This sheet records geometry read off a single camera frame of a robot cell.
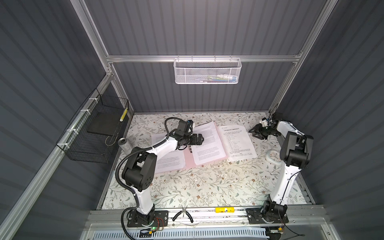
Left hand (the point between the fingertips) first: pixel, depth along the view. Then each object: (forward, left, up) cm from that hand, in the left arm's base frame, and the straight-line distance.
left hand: (198, 138), depth 93 cm
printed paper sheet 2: (-4, -9, -7) cm, 12 cm away
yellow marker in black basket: (+6, +41, +18) cm, 45 cm away
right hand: (+5, -39, -4) cm, 40 cm away
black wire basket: (-8, +53, +18) cm, 57 cm away
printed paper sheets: (0, -28, -9) cm, 30 cm away
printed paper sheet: (-10, +18, -10) cm, 23 cm away
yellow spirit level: (-39, -11, -8) cm, 41 cm away
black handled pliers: (-38, +10, -10) cm, 40 cm away
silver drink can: (-4, +44, +1) cm, 44 cm away
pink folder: (-12, +6, -8) cm, 16 cm away
